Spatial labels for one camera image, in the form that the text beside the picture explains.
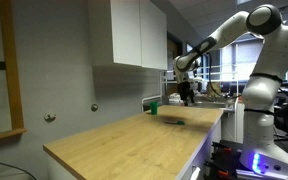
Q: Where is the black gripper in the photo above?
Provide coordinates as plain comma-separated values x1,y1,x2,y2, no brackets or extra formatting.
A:
178,81,196,107

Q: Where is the green capped grey marker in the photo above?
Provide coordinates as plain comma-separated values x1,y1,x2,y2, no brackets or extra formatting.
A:
164,120,186,126

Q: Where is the green plastic cup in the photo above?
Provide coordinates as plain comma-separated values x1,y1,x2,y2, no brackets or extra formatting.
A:
149,101,159,116

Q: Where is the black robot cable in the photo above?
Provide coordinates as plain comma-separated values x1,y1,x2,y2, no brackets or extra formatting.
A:
205,52,232,100

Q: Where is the black clamp with red handle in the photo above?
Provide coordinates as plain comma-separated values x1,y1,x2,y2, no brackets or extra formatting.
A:
211,141,242,162
203,161,239,180

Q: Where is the white wall cabinet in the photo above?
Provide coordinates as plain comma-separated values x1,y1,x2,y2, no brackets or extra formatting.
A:
87,0,169,71

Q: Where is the metal wall hook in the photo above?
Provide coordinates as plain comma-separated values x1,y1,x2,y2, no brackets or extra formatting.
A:
43,112,58,123

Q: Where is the wooden frame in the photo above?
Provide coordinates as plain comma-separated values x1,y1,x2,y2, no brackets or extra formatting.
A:
0,0,28,145

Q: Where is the thin black floor cable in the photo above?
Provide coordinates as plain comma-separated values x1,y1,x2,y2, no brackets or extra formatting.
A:
0,157,38,180

